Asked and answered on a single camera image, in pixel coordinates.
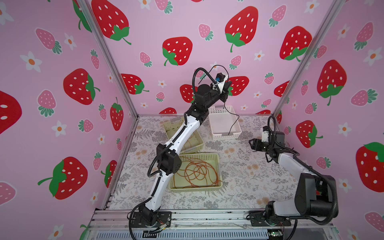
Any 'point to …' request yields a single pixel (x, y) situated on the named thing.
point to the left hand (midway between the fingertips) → (231, 80)
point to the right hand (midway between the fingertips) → (253, 141)
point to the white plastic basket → (224, 122)
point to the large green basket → (198, 171)
